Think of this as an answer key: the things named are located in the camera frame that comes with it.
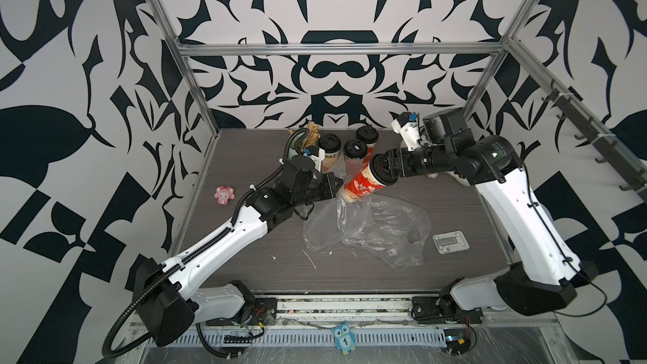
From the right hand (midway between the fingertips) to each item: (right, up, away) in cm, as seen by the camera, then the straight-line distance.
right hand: (383, 159), depth 65 cm
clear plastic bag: (+8, -25, +22) cm, 34 cm away
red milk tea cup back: (+2, +9, +30) cm, 31 cm away
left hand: (-10, -5, +7) cm, 13 cm away
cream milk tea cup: (-12, +6, +28) cm, 31 cm away
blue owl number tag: (-9, -48, +5) cm, 49 cm away
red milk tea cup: (-4, +2, +26) cm, 27 cm away
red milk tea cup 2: (-4, -6, +3) cm, 8 cm away
